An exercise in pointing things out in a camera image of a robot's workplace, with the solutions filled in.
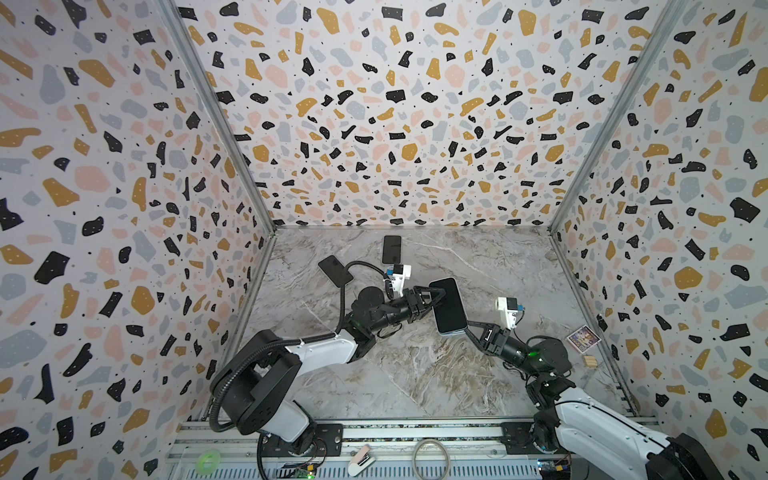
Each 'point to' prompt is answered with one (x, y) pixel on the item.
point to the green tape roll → (209, 454)
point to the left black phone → (335, 271)
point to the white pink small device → (362, 460)
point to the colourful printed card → (584, 338)
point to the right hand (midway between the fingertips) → (461, 326)
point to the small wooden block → (591, 361)
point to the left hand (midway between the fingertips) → (446, 296)
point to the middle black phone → (391, 249)
